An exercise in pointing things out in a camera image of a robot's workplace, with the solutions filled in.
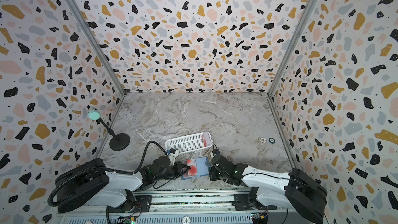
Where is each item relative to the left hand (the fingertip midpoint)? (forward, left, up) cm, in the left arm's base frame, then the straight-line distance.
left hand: (194, 167), depth 80 cm
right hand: (-1, -7, -4) cm, 8 cm away
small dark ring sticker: (+18, -48, -7) cm, 52 cm away
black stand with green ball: (+17, +45, -4) cm, 48 cm away
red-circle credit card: (0, +1, -5) cm, 5 cm away
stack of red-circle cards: (+16, -6, -4) cm, 17 cm away
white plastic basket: (+17, +3, -6) cm, 18 cm away
